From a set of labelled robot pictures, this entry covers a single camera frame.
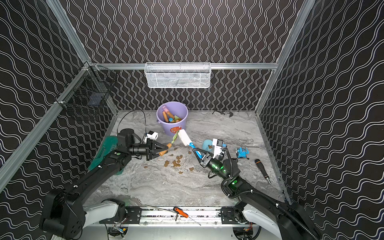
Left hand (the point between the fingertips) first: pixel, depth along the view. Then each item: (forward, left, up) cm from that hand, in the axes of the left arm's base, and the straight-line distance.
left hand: (170, 151), depth 69 cm
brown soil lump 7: (+3, -10, -26) cm, 28 cm away
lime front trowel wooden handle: (+35, +10, -15) cm, 39 cm away
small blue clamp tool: (+14, -41, -21) cm, 48 cm away
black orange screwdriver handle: (+7, -52, -23) cm, 57 cm away
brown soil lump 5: (+1, -3, -27) cm, 27 cm away
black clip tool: (+52, -33, -25) cm, 67 cm away
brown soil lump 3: (+11, +3, -25) cm, 27 cm away
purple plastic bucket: (+40, +2, -11) cm, 41 cm away
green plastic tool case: (+18, +46, -25) cm, 55 cm away
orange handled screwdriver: (-20, -6, -26) cm, 33 cm away
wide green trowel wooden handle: (+34, +7, -12) cm, 37 cm away
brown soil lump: (+6, +6, -26) cm, 27 cm away
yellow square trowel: (+37, +3, -18) cm, 42 cm away
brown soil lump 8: (+15, -8, -26) cm, 31 cm away
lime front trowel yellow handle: (+27, +4, -10) cm, 29 cm away
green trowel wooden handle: (0, +4, -2) cm, 4 cm away
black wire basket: (+44, +59, +1) cm, 74 cm away
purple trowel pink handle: (+36, +10, -8) cm, 39 cm away
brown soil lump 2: (+6, 0, -26) cm, 27 cm away
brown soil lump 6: (+3, +19, -27) cm, 33 cm away
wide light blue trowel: (+22, -18, -25) cm, 38 cm away
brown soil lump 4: (+10, -1, -26) cm, 28 cm away
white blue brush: (+7, -7, 0) cm, 10 cm away
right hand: (+3, -11, -1) cm, 11 cm away
